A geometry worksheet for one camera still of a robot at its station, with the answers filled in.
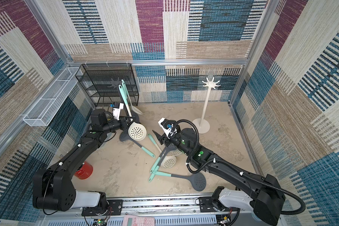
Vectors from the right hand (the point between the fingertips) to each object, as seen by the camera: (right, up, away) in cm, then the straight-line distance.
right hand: (162, 125), depth 71 cm
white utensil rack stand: (+28, -2, +34) cm, 44 cm away
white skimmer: (-15, -3, +10) cm, 18 cm away
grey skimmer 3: (+3, -16, +23) cm, 28 cm away
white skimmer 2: (+3, -23, +17) cm, 29 cm away
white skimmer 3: (+7, -18, +21) cm, 28 cm away
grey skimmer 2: (+19, -30, +8) cm, 37 cm away
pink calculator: (-13, -45, -2) cm, 47 cm away
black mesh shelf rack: (-47, +32, +36) cm, 68 cm away
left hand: (-16, +4, +10) cm, 19 cm away
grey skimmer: (-27, -9, +25) cm, 38 cm away
